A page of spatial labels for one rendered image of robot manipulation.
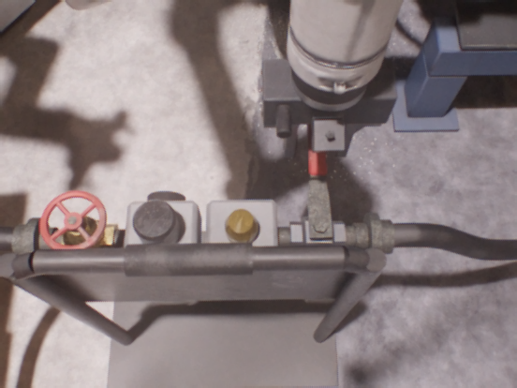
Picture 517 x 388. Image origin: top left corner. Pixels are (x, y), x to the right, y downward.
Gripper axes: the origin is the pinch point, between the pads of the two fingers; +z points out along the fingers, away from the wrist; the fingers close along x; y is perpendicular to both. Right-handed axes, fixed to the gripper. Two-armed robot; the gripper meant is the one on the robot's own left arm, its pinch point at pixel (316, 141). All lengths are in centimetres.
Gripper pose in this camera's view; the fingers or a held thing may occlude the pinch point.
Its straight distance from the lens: 67.7
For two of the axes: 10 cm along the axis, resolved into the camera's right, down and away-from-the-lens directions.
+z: 0.0, 3.7, 9.3
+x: 10.0, -0.1, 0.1
